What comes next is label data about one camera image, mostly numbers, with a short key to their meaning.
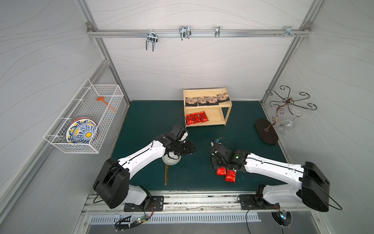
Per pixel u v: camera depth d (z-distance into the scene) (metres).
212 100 0.93
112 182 0.41
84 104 0.70
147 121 1.08
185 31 0.77
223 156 0.60
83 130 0.62
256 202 0.65
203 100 0.93
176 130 0.66
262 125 1.04
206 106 0.90
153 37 0.78
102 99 0.78
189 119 1.04
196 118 1.06
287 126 0.79
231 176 0.80
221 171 0.83
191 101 0.93
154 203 0.74
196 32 0.78
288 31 0.77
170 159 0.68
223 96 0.94
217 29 0.72
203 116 1.07
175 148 0.64
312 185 0.39
